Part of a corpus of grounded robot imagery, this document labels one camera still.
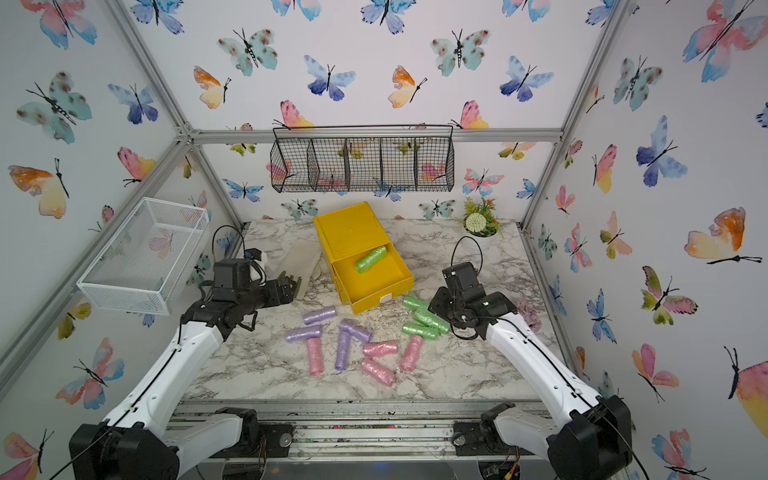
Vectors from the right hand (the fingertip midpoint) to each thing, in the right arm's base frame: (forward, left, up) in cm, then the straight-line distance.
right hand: (438, 302), depth 80 cm
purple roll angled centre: (-3, +23, -14) cm, 27 cm away
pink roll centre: (-8, +16, -14) cm, 22 cm away
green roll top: (+7, +5, -14) cm, 17 cm away
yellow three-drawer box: (+22, +27, +1) cm, 35 cm away
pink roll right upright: (-10, +7, -14) cm, 18 cm away
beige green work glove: (+24, +48, -15) cm, 55 cm away
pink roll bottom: (-14, +17, -14) cm, 26 cm away
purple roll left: (-5, +39, -13) cm, 41 cm away
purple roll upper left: (+2, +35, -14) cm, 38 cm away
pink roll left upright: (-11, +34, -15) cm, 38 cm away
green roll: (+3, +2, -15) cm, 15 cm away
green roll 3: (+13, +20, +1) cm, 24 cm away
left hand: (+3, +42, +2) cm, 42 cm away
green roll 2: (-3, +2, -13) cm, 14 cm away
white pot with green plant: (+31, -14, 0) cm, 34 cm away
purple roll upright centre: (-4, +27, -15) cm, 31 cm away
